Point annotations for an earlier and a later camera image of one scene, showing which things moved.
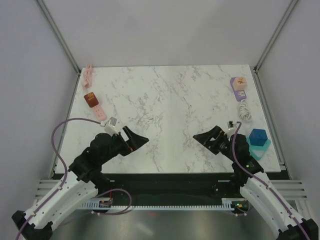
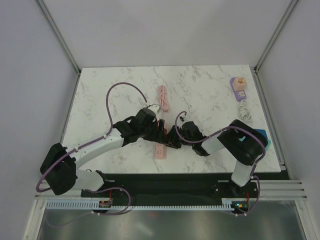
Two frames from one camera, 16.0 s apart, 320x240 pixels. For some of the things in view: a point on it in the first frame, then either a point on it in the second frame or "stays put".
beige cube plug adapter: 240,83 stays put
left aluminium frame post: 60,35 stays put
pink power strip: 99,112 to 160,152
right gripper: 215,132 to 171,138
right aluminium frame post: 291,6 stays put
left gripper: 135,141 to 155,134
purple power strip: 239,95 stays put
